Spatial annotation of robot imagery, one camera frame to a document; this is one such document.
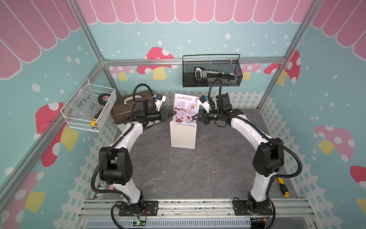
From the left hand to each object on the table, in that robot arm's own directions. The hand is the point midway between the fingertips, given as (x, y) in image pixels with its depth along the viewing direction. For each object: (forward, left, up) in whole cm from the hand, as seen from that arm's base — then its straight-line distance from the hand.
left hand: (174, 114), depth 82 cm
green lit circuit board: (-49, +14, -27) cm, 58 cm away
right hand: (-1, -11, -1) cm, 11 cm away
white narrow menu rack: (-5, -5, -14) cm, 16 cm away
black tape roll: (+5, +40, +7) cm, 41 cm away
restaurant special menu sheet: (+1, -6, +6) cm, 8 cm away
